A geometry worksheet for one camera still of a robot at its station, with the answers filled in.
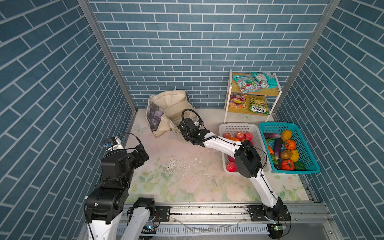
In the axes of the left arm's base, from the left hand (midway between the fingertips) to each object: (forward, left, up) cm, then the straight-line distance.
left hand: (136, 147), depth 62 cm
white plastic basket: (+28, -48, -23) cm, 61 cm away
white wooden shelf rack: (+33, -57, +2) cm, 66 cm away
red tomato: (+2, -78, -24) cm, 82 cm away
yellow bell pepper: (+8, -86, -26) cm, 90 cm away
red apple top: (+24, -55, -25) cm, 65 cm away
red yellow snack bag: (+43, -54, -12) cm, 70 cm away
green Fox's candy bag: (+39, -68, -12) cm, 79 cm away
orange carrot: (+11, -71, -24) cm, 76 cm away
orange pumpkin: (+16, -86, -25) cm, 91 cm away
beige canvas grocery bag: (+46, -3, -24) cm, 52 cm away
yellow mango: (+23, -86, -25) cm, 92 cm away
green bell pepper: (+2, -86, -26) cm, 90 cm away
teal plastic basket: (+8, -91, -23) cm, 94 cm away
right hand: (+26, -14, -18) cm, 34 cm away
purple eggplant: (+20, -81, -29) cm, 88 cm away
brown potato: (+8, -79, -23) cm, 83 cm away
